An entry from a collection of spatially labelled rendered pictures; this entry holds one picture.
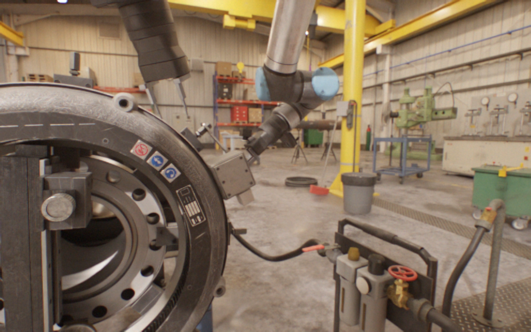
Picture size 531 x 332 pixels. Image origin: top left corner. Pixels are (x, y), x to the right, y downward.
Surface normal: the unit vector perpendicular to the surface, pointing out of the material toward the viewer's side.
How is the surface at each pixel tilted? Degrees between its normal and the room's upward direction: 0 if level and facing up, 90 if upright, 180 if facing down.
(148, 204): 90
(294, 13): 129
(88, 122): 90
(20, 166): 90
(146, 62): 110
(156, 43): 122
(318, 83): 79
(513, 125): 90
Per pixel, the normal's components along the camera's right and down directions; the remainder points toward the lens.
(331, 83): 0.35, -0.08
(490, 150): -0.99, 0.02
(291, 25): -0.09, 0.72
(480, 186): -0.87, 0.06
